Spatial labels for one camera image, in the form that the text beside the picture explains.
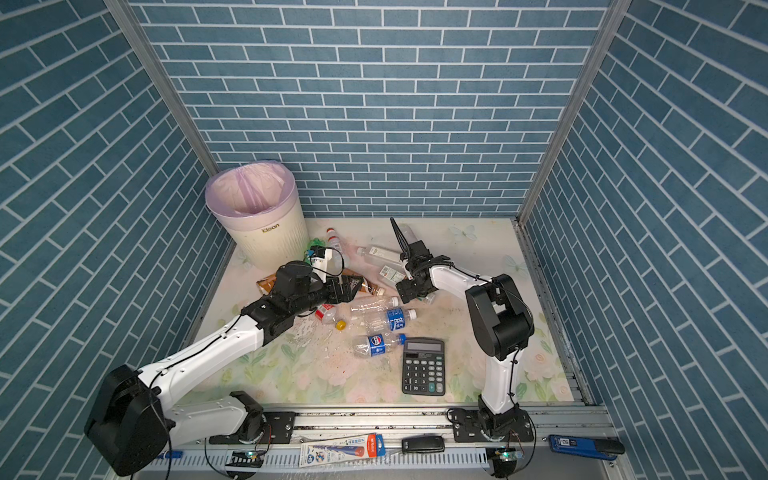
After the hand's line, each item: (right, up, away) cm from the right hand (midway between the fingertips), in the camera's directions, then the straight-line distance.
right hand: (410, 287), depth 98 cm
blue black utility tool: (+48, -36, -25) cm, 65 cm away
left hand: (-16, +5, -19) cm, 25 cm away
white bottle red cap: (-28, +15, +10) cm, 33 cm away
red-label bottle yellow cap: (-25, -7, -9) cm, 28 cm away
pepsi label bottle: (-10, -14, -16) cm, 23 cm away
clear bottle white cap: (-11, -6, -4) cm, 13 cm away
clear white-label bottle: (-11, +11, +6) cm, 17 cm away
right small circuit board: (+23, -37, -26) cm, 51 cm away
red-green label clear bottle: (-6, +4, -2) cm, 8 cm away
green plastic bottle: (-35, +15, +10) cm, 40 cm away
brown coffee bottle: (-47, +1, -2) cm, 47 cm away
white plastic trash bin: (-45, +14, -7) cm, 48 cm away
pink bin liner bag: (-52, +33, +5) cm, 62 cm away
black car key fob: (+2, -32, -30) cm, 44 cm away
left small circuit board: (-41, -38, -26) cm, 62 cm away
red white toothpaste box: (-18, -35, -28) cm, 48 cm away
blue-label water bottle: (-9, -10, -5) cm, 14 cm away
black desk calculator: (+3, -20, -16) cm, 25 cm away
